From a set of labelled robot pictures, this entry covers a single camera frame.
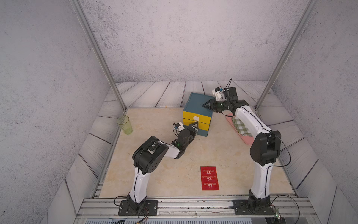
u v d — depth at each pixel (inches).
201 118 34.7
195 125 35.6
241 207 28.5
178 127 35.0
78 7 27.7
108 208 29.3
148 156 21.4
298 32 31.1
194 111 34.9
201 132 38.8
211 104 32.4
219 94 33.3
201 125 36.1
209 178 32.6
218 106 31.5
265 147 20.8
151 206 28.5
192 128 33.7
